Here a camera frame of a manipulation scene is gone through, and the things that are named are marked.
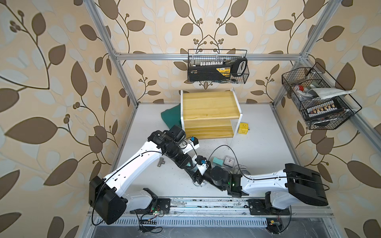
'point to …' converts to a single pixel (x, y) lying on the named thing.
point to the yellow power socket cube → (243, 128)
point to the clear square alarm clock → (229, 161)
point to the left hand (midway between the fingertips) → (189, 164)
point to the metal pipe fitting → (161, 161)
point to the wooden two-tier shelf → (209, 114)
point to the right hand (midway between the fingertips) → (189, 163)
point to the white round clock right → (244, 170)
